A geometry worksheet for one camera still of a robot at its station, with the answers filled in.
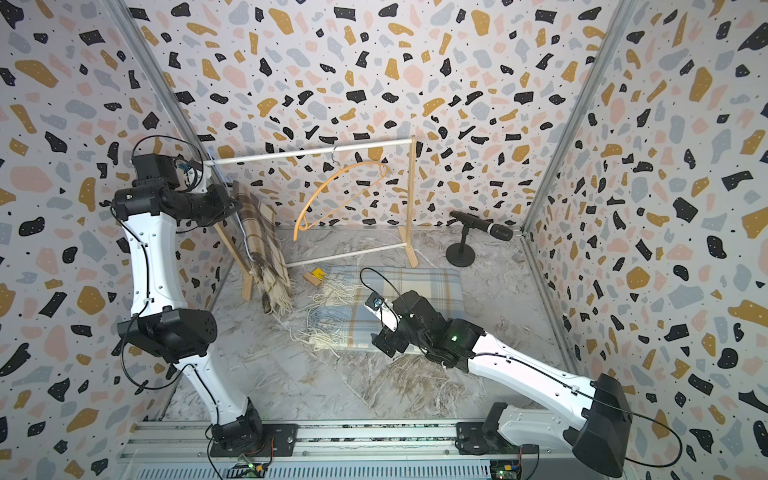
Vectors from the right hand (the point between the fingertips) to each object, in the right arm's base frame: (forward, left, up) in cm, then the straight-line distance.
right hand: (385, 317), depth 74 cm
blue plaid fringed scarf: (+8, +15, -17) cm, 24 cm away
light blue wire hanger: (+24, +43, +5) cm, 50 cm away
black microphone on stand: (+38, -25, -19) cm, 49 cm away
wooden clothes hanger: (+54, +21, +12) cm, 59 cm away
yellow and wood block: (+25, +27, -18) cm, 42 cm away
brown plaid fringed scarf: (+18, +35, +7) cm, 40 cm away
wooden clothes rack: (+42, -5, -11) cm, 43 cm away
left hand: (+23, +37, +18) cm, 47 cm away
